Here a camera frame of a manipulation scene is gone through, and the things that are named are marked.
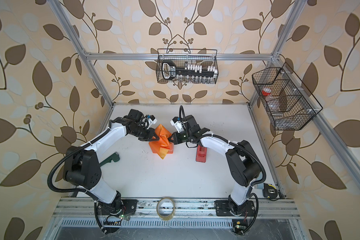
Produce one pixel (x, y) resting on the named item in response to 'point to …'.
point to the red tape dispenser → (201, 155)
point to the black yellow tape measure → (269, 191)
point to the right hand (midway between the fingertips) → (168, 140)
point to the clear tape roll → (163, 217)
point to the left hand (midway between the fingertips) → (159, 137)
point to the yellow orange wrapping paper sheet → (162, 146)
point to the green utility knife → (115, 157)
